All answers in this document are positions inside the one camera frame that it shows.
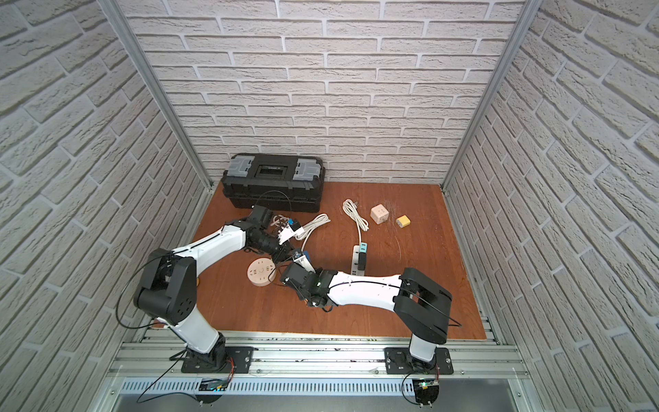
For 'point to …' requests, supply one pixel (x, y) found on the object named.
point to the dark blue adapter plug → (305, 252)
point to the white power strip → (354, 268)
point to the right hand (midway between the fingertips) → (308, 277)
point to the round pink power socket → (261, 271)
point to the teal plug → (363, 247)
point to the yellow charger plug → (403, 221)
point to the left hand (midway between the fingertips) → (300, 255)
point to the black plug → (362, 261)
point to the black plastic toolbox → (286, 182)
